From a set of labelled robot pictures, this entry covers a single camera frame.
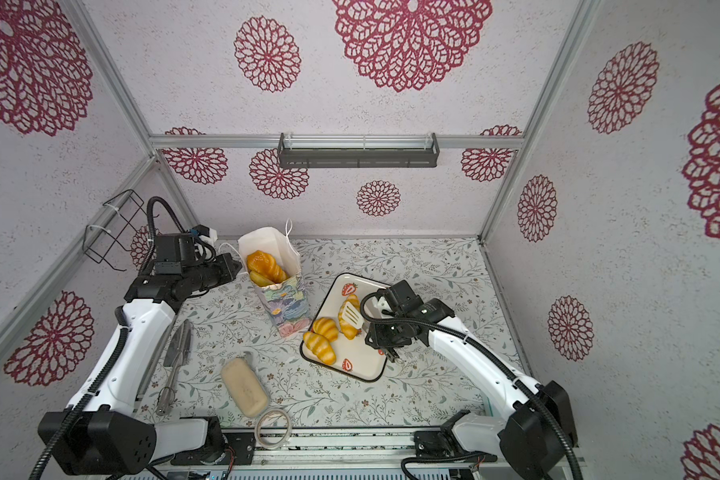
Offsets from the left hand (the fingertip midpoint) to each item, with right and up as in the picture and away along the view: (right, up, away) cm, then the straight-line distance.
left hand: (240, 270), depth 78 cm
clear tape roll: (+11, -44, -4) cm, 45 cm away
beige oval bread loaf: (0, -31, +2) cm, 32 cm away
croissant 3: (+21, -17, +12) cm, 30 cm away
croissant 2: (+29, -17, +5) cm, 34 cm away
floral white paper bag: (+11, -9, +4) cm, 15 cm away
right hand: (+34, -17, 0) cm, 38 cm away
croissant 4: (+19, -23, +9) cm, 31 cm away
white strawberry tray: (+30, -26, +11) cm, 41 cm away
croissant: (+2, -3, +8) cm, 9 cm away
